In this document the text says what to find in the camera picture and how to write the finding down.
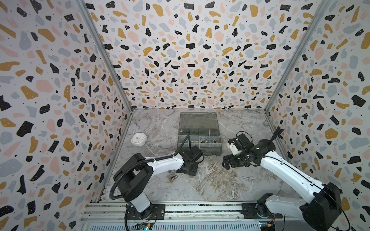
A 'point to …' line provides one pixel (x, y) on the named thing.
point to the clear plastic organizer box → (204, 130)
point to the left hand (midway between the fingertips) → (193, 169)
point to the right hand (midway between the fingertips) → (227, 160)
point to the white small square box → (139, 139)
